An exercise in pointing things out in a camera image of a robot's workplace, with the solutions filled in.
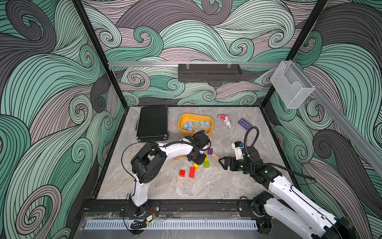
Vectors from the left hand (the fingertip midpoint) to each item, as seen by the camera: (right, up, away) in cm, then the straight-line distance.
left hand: (200, 159), depth 88 cm
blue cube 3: (-6, +17, +15) cm, 24 cm away
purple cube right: (+6, +4, +4) cm, 9 cm away
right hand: (+12, +2, -9) cm, 15 cm away
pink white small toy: (+21, +26, +22) cm, 40 cm away
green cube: (+3, -3, -1) cm, 4 cm away
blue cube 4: (+6, +21, +18) cm, 28 cm away
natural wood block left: (-15, 0, +2) cm, 16 cm away
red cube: (-11, -7, -5) cm, 14 cm away
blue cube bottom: (+3, +22, +18) cm, 28 cm away
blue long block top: (-1, +20, +19) cm, 27 cm away
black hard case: (-34, +21, +19) cm, 44 cm away
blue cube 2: (-6, +21, +18) cm, 28 cm away
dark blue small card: (+34, +21, +19) cm, 44 cm away
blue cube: (-9, +19, +15) cm, 26 cm away
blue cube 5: (-1, +16, +16) cm, 23 cm away
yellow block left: (-10, +10, -28) cm, 31 cm away
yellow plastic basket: (-10, +25, +19) cm, 33 cm away
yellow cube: (-3, -3, -4) cm, 5 cm away
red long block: (-5, -7, -3) cm, 9 cm away
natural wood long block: (+10, +1, +3) cm, 10 cm away
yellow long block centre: (+2, +3, -8) cm, 8 cm away
